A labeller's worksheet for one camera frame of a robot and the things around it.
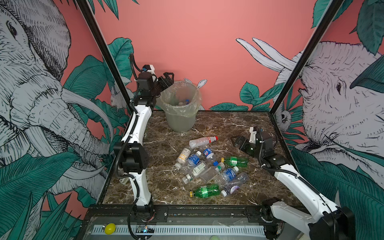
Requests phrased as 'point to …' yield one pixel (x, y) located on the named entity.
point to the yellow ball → (110, 228)
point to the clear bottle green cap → (209, 173)
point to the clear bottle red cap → (197, 142)
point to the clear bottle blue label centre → (226, 176)
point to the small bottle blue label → (208, 153)
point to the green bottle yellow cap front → (208, 191)
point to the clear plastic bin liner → (181, 99)
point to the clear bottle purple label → (234, 186)
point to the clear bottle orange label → (182, 157)
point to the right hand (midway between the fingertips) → (234, 138)
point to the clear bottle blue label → (192, 161)
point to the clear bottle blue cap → (187, 101)
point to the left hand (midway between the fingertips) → (170, 72)
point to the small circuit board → (145, 229)
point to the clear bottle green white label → (198, 171)
